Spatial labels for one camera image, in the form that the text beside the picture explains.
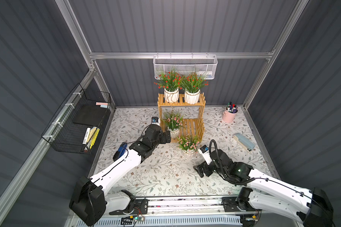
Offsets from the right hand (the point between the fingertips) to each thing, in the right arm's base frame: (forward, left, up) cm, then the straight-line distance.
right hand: (201, 163), depth 78 cm
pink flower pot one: (+25, +16, +7) cm, 31 cm away
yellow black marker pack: (+8, +56, +17) cm, 59 cm away
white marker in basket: (+8, +59, +17) cm, 62 cm away
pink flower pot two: (+9, +7, +4) cm, 12 cm away
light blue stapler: (+15, -33, -6) cm, 37 cm away
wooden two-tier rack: (+33, +4, -10) cm, 35 cm away
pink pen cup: (+40, -26, -7) cm, 48 cm away
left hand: (+15, +22, +9) cm, 28 cm away
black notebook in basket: (+19, +62, +19) cm, 67 cm away
